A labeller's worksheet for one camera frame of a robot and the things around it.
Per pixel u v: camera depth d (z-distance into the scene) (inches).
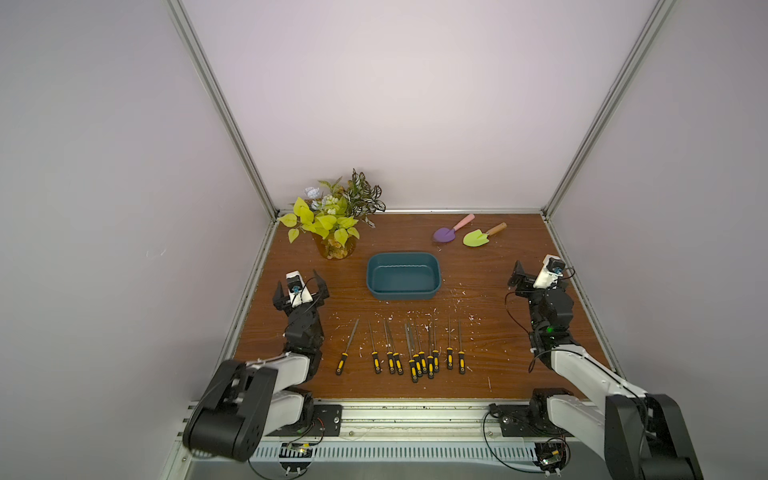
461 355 32.9
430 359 32.6
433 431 28.6
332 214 37.5
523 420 28.5
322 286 30.6
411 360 32.2
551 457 27.5
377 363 32.1
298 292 26.9
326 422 28.7
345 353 32.9
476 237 44.7
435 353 32.9
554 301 24.6
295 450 28.3
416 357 32.7
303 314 25.9
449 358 32.6
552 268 27.2
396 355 32.8
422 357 32.7
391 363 31.9
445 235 44.7
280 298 28.9
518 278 30.3
